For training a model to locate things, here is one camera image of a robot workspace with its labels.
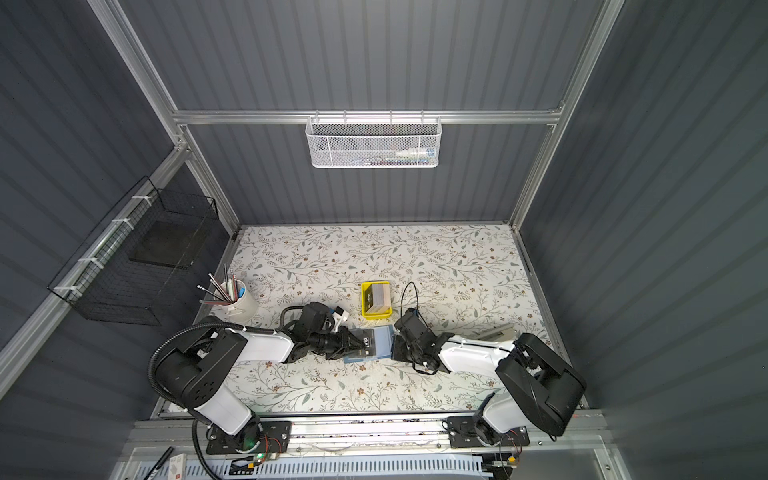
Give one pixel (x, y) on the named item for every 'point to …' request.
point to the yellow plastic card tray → (367, 302)
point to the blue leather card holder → (376, 343)
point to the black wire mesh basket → (129, 269)
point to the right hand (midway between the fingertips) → (394, 349)
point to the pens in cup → (230, 293)
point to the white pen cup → (245, 307)
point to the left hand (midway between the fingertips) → (368, 352)
